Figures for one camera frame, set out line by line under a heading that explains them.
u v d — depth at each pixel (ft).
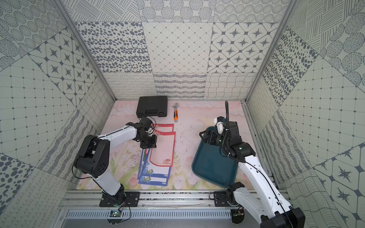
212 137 2.16
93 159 1.54
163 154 2.97
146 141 2.62
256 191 1.46
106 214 2.30
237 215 2.40
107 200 2.33
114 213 2.35
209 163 3.29
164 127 3.42
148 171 2.75
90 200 2.46
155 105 3.78
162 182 2.62
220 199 2.41
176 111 3.73
